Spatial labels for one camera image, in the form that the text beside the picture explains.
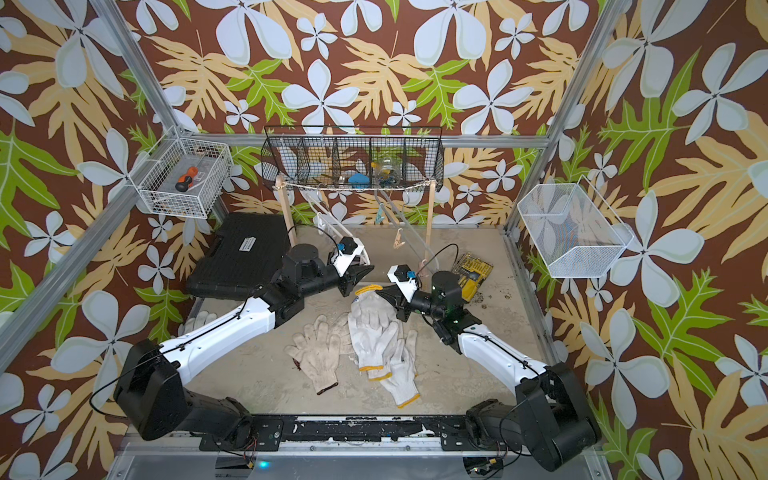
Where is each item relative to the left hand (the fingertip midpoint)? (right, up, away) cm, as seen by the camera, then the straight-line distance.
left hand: (370, 259), depth 75 cm
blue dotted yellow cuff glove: (+1, -14, +10) cm, 17 cm away
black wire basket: (-7, +33, +21) cm, 40 cm away
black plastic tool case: (-46, +2, +29) cm, 55 cm away
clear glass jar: (+5, +27, +22) cm, 35 cm away
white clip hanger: (-22, +16, +54) cm, 60 cm away
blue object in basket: (-5, +25, +20) cm, 32 cm away
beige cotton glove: (-16, -28, +11) cm, 34 cm away
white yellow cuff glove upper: (-1, -26, +12) cm, 28 cm away
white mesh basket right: (+57, +7, +7) cm, 58 cm away
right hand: (+2, -8, +2) cm, 9 cm away
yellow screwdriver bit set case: (+34, -5, +27) cm, 44 cm away
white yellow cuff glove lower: (+8, -35, +7) cm, 36 cm away
